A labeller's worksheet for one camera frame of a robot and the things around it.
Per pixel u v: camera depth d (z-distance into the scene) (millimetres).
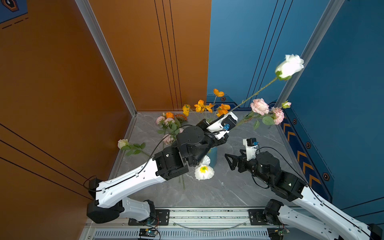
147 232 707
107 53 854
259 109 574
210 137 438
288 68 342
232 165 612
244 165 600
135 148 994
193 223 727
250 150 596
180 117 1098
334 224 420
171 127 1054
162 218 741
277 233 706
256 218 725
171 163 409
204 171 435
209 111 699
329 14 715
